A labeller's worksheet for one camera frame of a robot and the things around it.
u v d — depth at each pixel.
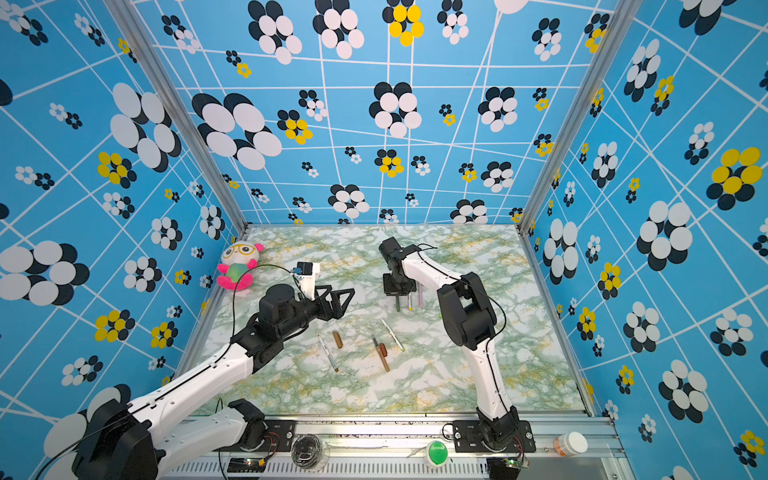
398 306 0.96
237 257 1.02
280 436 0.73
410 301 0.99
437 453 0.64
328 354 0.87
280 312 0.60
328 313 0.69
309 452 0.63
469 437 0.73
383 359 0.87
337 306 0.69
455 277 0.60
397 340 0.89
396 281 0.85
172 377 0.88
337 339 0.90
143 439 0.39
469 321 0.57
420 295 0.99
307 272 0.68
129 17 0.69
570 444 0.66
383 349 0.88
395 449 0.72
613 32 0.71
